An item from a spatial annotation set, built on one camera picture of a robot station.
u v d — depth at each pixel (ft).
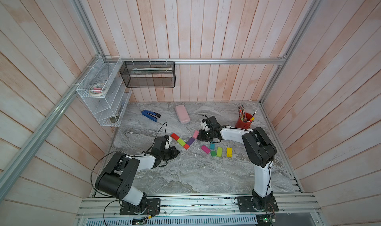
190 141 3.22
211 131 2.79
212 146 3.11
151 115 3.63
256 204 2.16
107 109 2.55
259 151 1.76
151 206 2.40
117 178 1.46
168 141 2.52
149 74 3.34
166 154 2.61
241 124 3.17
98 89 2.43
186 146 3.12
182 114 3.65
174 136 3.31
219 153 2.99
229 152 3.04
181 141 3.21
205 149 3.06
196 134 3.28
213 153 3.01
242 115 3.04
